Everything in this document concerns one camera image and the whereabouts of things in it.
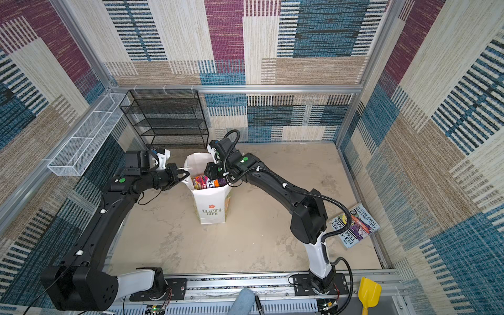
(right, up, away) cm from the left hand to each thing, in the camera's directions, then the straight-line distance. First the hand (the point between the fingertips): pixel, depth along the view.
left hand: (189, 170), depth 75 cm
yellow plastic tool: (+66, -44, -4) cm, 79 cm away
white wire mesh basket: (-39, +5, -4) cm, 40 cm away
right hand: (+6, -2, +5) cm, 8 cm away
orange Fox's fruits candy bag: (+3, -5, +3) cm, 7 cm away
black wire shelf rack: (-24, +27, +36) cm, 51 cm away
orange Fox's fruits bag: (+10, -5, +1) cm, 11 cm away
